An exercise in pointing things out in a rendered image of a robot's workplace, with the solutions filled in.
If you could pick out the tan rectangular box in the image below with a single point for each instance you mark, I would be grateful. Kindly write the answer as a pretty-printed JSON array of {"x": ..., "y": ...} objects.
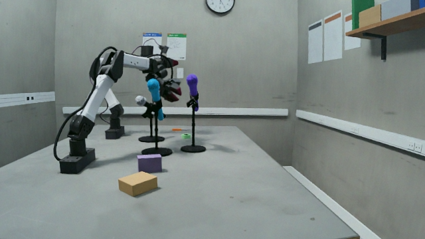
[{"x": 137, "y": 184}]

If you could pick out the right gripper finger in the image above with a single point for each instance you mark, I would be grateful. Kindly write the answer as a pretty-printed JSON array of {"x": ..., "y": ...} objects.
[
  {"x": 172, "y": 98},
  {"x": 178, "y": 92}
]

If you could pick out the light blue microphone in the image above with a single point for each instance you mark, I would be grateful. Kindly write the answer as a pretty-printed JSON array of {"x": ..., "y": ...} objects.
[{"x": 153, "y": 87}]

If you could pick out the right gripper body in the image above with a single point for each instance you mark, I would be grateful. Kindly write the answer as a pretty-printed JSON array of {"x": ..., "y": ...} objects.
[{"x": 165, "y": 86}]

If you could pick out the black microphone with white head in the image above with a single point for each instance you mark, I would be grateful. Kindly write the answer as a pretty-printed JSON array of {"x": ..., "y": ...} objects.
[{"x": 141, "y": 101}]

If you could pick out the purple box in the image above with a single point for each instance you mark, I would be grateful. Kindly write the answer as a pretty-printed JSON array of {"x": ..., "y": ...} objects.
[{"x": 149, "y": 163}]

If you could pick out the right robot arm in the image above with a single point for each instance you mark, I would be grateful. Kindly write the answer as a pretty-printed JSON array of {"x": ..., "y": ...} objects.
[{"x": 110, "y": 70}]

